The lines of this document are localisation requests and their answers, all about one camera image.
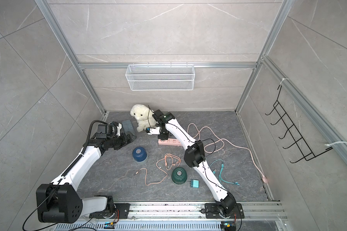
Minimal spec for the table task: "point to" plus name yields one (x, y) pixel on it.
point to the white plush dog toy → (144, 117)
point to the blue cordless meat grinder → (140, 155)
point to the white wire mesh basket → (160, 77)
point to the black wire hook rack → (289, 125)
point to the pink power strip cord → (264, 177)
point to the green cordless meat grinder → (179, 175)
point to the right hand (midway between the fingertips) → (165, 135)
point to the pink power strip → (169, 141)
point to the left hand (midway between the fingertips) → (132, 137)
